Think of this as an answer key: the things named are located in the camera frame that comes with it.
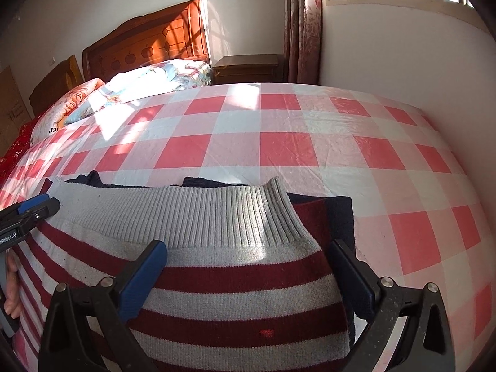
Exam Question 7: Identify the red patterned blanket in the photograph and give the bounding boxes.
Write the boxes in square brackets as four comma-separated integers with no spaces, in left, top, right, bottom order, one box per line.
[0,118,33,181]

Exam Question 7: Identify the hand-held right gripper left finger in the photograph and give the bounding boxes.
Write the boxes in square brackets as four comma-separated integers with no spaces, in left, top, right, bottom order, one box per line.
[39,239,168,372]

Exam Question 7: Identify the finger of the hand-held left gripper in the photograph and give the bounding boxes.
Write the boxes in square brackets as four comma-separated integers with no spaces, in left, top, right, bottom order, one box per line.
[21,198,61,226]
[0,197,51,218]

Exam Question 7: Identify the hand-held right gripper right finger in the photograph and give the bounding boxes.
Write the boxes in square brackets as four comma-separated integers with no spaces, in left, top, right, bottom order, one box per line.
[329,239,456,372]

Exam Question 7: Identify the pink floral curtain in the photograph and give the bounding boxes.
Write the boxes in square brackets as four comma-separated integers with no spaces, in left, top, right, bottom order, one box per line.
[285,0,324,84]

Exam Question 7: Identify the wooden nightstand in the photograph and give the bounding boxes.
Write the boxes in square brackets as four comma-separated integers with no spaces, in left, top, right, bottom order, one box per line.
[212,54,285,85]

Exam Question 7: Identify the red grey striped sweater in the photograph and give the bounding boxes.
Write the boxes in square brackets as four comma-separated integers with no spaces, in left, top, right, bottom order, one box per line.
[8,170,355,372]

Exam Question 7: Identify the small plain wooden headboard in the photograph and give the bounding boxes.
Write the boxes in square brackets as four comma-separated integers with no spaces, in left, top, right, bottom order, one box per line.
[30,55,85,115]

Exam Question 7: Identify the brown cardboard box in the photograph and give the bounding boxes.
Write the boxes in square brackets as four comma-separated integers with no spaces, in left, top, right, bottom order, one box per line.
[0,66,32,156]

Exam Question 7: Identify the person's left hand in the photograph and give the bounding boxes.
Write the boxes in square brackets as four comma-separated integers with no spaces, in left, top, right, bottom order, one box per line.
[3,254,23,319]

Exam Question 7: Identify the carved wooden headboard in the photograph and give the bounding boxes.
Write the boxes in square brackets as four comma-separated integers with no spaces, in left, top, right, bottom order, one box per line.
[82,0,212,82]

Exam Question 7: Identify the pink checkered bed sheet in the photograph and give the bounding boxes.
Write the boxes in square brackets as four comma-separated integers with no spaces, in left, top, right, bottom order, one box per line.
[0,82,493,372]

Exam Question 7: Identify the pink floral pillow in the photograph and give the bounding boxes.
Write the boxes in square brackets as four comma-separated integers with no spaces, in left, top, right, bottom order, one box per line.
[30,78,106,145]

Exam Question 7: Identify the light blue floral quilt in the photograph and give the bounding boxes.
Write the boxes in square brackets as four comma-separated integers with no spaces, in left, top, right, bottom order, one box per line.
[64,59,213,125]

